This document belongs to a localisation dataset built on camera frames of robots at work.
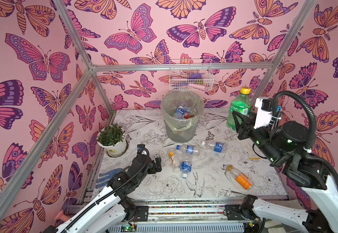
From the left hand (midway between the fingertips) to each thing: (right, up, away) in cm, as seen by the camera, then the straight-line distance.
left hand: (155, 158), depth 77 cm
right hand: (+33, +23, -25) cm, 48 cm away
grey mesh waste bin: (+16, +15, +7) cm, 22 cm away
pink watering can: (-39, -22, -14) cm, 47 cm away
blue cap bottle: (+17, -6, +8) cm, 20 cm away
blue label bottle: (+21, +2, +15) cm, 27 cm away
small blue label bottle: (+13, +25, +11) cm, 31 cm away
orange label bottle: (+47, -13, +4) cm, 48 cm away
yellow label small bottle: (+12, -8, +9) cm, 17 cm away
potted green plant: (-26, +10, +7) cm, 28 cm away
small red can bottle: (+18, +24, +17) cm, 35 cm away
